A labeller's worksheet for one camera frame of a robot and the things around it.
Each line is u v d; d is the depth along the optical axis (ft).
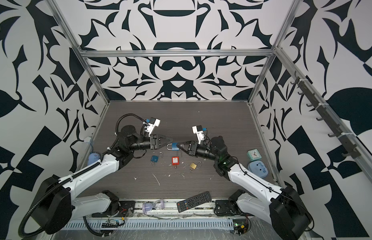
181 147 2.29
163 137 2.16
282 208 1.32
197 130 2.28
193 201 2.48
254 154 3.00
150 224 2.34
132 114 2.04
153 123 2.25
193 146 2.11
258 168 2.74
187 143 2.21
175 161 2.92
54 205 1.31
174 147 2.29
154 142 2.09
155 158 2.94
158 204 2.47
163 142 2.19
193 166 2.89
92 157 2.86
